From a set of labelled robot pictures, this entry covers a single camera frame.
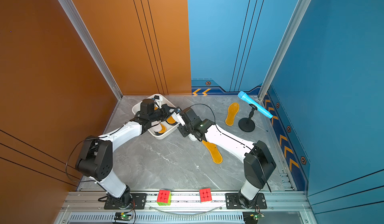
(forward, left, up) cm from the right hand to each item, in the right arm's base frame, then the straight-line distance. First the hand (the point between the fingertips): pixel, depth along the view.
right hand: (183, 124), depth 83 cm
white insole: (+5, +18, -12) cm, 22 cm away
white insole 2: (-4, +3, +11) cm, 12 cm away
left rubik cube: (-34, +8, -13) cm, 37 cm away
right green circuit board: (-41, -34, -19) cm, 56 cm away
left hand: (+10, +4, +4) cm, 11 cm away
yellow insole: (+2, +7, +1) cm, 7 cm away
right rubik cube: (-33, -12, -12) cm, 37 cm away
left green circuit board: (-41, +28, -18) cm, 53 cm away
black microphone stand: (+10, -41, -15) cm, 45 cm away
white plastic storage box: (+22, +37, -12) cm, 44 cm away
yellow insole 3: (+25, -34, -17) cm, 46 cm away
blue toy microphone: (+12, -39, +5) cm, 41 cm away
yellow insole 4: (-12, -19, -16) cm, 28 cm away
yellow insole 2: (+5, +15, -13) cm, 20 cm away
